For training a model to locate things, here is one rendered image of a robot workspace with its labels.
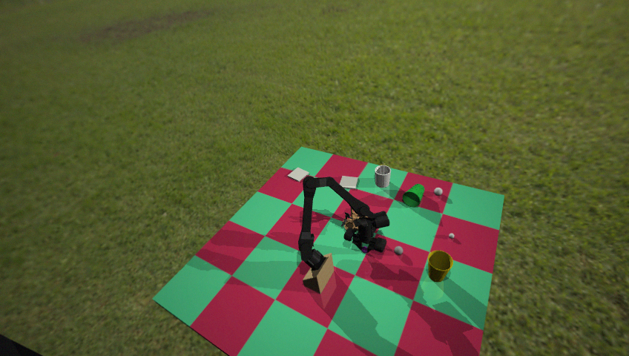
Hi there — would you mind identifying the green cup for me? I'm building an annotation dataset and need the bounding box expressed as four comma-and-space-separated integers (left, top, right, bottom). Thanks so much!
403, 184, 425, 207

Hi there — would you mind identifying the yellow open cup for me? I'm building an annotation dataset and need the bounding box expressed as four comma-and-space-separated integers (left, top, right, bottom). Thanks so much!
428, 251, 453, 282

